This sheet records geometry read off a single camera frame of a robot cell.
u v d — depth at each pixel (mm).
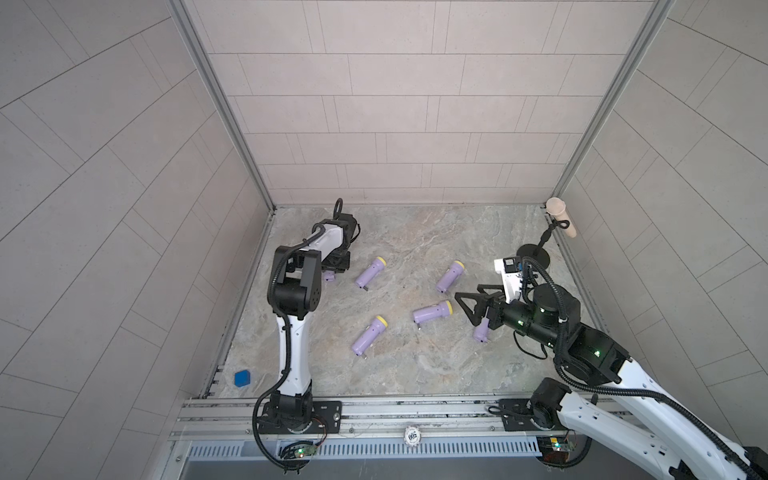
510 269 566
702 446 403
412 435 642
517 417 706
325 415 708
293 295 567
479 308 563
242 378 755
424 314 866
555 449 680
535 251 998
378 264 962
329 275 936
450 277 945
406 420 725
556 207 807
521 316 550
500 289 570
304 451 653
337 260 868
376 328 826
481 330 846
